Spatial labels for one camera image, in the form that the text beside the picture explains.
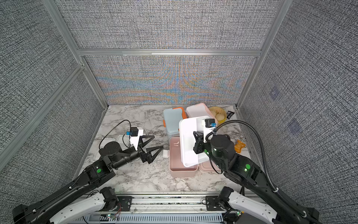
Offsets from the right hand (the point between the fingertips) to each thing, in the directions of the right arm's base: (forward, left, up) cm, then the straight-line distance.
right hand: (195, 130), depth 61 cm
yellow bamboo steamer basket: (+42, -24, -34) cm, 59 cm away
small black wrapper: (+38, -33, -35) cm, 61 cm away
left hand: (-4, +15, -3) cm, 16 cm away
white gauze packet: (+15, +58, -35) cm, 70 cm away
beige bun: (+31, -24, -30) cm, 49 cm away
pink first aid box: (-8, +8, -28) cm, 30 cm away
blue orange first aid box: (+26, +12, -25) cm, 38 cm away
